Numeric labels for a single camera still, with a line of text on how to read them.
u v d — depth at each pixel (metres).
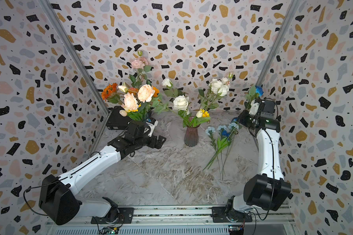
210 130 1.06
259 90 0.76
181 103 0.73
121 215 0.73
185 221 0.73
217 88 0.76
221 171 0.90
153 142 0.72
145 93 0.60
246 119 0.69
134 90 0.61
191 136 0.96
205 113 0.83
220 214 0.73
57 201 0.40
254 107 0.70
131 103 0.60
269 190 0.45
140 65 0.83
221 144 1.00
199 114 0.78
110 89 0.72
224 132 1.04
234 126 1.04
